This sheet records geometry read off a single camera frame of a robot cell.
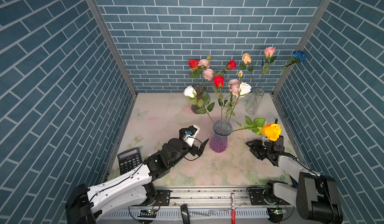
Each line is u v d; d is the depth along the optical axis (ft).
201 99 2.19
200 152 2.13
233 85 2.27
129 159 2.76
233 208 2.31
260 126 1.84
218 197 2.47
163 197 2.43
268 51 2.68
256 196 2.42
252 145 2.68
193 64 3.07
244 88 2.03
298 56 2.63
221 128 2.64
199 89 3.19
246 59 2.64
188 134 1.92
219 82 2.19
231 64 2.77
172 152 1.70
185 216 2.17
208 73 2.84
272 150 2.27
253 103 3.44
